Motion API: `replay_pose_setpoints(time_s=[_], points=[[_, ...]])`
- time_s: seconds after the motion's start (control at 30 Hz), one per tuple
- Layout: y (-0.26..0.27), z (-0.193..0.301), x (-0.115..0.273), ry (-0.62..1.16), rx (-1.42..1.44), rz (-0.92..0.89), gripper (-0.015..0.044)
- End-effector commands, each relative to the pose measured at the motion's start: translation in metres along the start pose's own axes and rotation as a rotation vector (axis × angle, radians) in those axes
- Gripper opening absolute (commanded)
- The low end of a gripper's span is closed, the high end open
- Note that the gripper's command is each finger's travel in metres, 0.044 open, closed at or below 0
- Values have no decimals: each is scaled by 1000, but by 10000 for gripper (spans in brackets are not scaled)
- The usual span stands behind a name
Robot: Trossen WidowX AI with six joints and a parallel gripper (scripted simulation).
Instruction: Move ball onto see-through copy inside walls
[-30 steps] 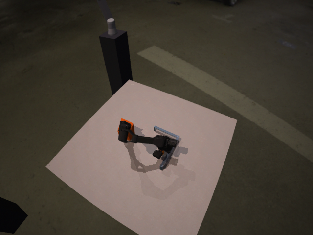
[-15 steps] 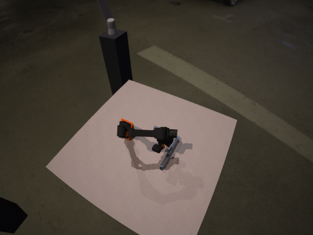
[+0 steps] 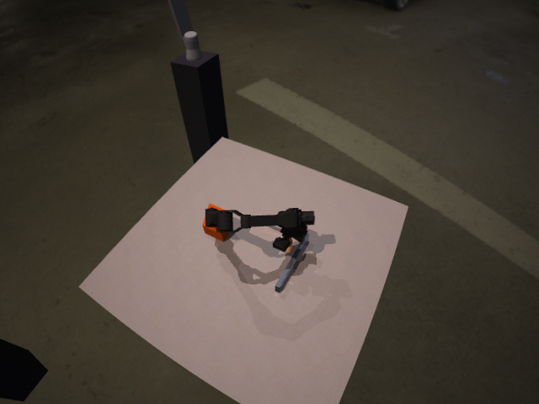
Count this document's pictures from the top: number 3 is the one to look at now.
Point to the clear low corner walls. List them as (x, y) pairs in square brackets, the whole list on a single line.
[(277, 228)]

